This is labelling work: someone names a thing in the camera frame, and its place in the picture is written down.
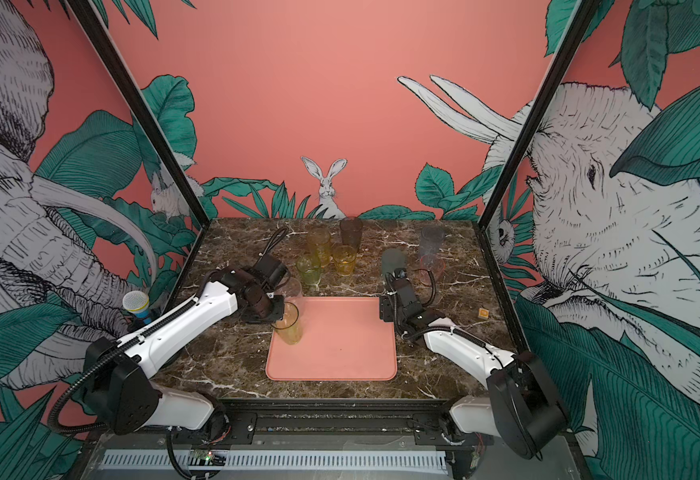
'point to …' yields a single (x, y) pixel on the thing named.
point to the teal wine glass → (392, 259)
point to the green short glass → (309, 271)
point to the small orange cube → (484, 313)
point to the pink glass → (433, 263)
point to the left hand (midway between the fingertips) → (276, 312)
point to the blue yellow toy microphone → (136, 302)
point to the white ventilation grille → (160, 460)
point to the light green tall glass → (288, 327)
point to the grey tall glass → (431, 240)
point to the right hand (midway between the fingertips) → (389, 296)
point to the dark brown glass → (351, 230)
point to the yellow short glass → (344, 256)
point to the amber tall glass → (318, 242)
